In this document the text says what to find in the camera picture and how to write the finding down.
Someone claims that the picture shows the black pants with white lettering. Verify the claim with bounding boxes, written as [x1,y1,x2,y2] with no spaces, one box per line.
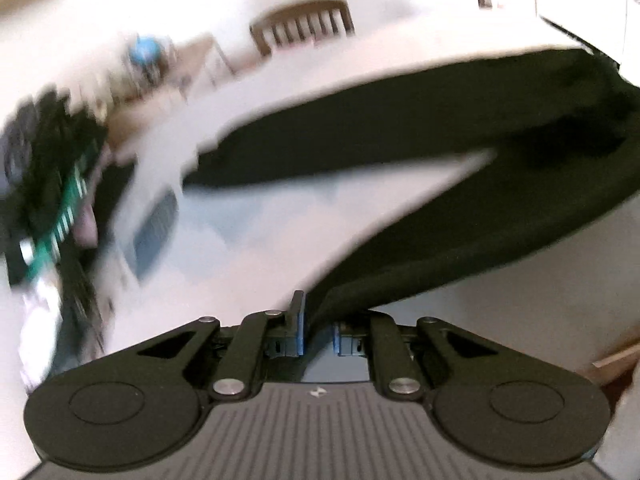
[182,48,639,330]

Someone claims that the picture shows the wooden chair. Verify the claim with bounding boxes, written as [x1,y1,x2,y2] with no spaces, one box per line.
[250,0,356,58]

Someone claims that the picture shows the dark green clothes heap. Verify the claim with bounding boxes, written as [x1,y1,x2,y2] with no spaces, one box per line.
[1,88,137,387]

